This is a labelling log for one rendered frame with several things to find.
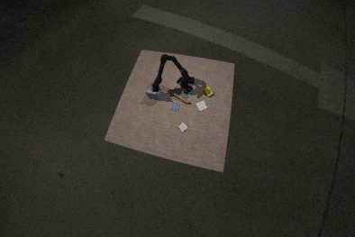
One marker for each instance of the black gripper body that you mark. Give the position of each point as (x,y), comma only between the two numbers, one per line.
(189,88)

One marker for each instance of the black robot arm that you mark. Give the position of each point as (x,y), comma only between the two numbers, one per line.
(185,79)

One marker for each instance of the yellow block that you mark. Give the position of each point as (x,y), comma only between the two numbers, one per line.
(208,91)

